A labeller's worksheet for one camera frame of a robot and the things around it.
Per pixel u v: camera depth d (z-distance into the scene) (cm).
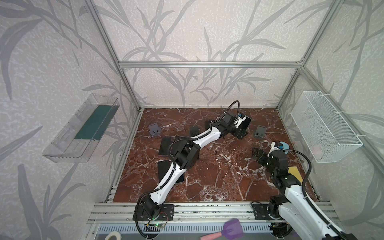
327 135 63
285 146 97
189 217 73
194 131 105
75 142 63
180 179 67
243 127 89
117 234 68
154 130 102
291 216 57
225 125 82
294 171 87
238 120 84
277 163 63
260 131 103
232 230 69
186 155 63
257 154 76
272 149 75
